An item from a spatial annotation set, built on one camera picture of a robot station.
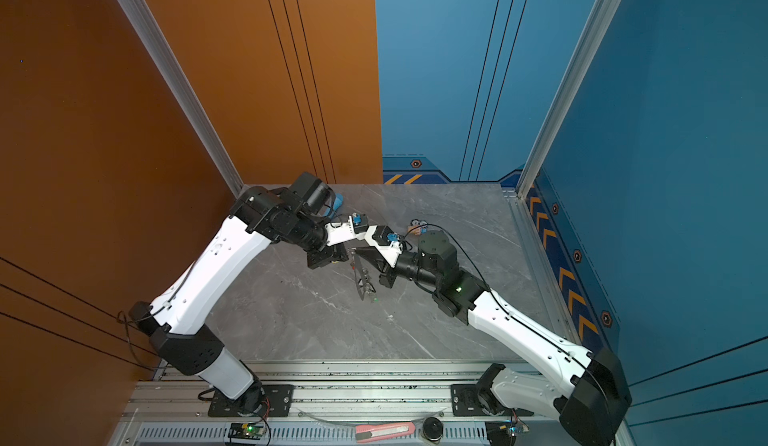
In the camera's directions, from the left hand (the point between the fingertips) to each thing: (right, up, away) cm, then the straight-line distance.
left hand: (344, 250), depth 69 cm
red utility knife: (+8, -43, 0) cm, 43 cm away
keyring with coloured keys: (+4, -11, +9) cm, 14 cm away
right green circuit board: (+38, -44, +1) cm, 58 cm away
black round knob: (+20, -37, -8) cm, 42 cm away
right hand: (+4, +1, -3) cm, 5 cm away
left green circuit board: (-24, -43, +2) cm, 50 cm away
